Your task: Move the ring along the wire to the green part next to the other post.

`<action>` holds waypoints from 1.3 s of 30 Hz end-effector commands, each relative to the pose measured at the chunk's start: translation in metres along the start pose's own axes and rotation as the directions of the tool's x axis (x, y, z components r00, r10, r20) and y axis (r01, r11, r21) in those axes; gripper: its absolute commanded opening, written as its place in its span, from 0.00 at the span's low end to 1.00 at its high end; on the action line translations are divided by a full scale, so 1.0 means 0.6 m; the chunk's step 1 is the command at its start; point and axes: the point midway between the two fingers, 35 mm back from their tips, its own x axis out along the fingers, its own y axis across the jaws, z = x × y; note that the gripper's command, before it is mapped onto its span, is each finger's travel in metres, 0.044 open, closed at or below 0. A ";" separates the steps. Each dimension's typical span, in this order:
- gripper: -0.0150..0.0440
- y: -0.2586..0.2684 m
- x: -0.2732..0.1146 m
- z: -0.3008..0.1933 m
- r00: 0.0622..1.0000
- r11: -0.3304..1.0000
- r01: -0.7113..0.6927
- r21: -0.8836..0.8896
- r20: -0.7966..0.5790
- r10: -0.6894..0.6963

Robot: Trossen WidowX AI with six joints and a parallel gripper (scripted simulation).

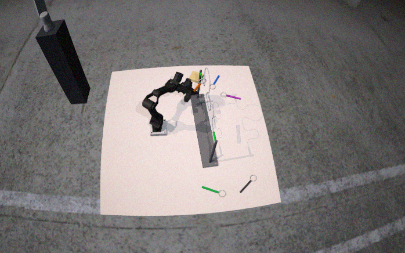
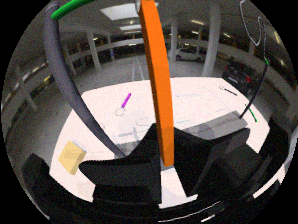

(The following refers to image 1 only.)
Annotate tan rectangular block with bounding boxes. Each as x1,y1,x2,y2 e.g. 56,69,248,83
190,71,199,83

